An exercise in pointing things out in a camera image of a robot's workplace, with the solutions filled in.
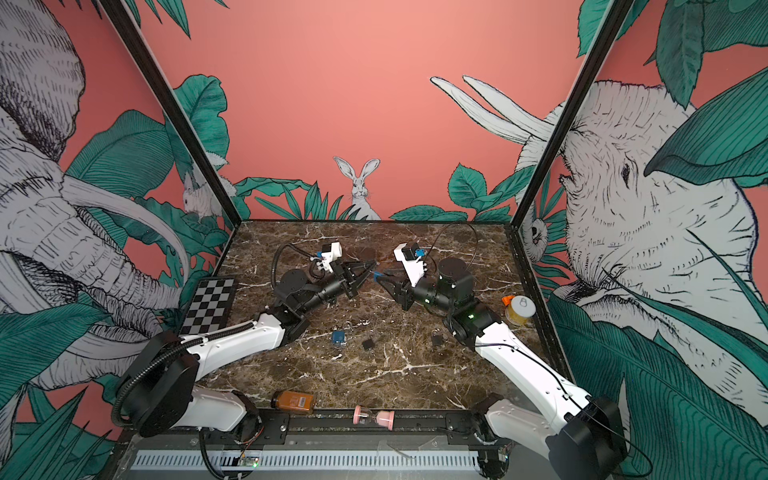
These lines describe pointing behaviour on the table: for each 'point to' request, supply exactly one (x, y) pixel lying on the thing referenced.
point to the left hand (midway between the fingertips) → (376, 261)
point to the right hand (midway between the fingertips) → (379, 275)
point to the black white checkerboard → (209, 307)
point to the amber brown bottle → (289, 399)
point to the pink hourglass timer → (383, 418)
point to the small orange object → (507, 300)
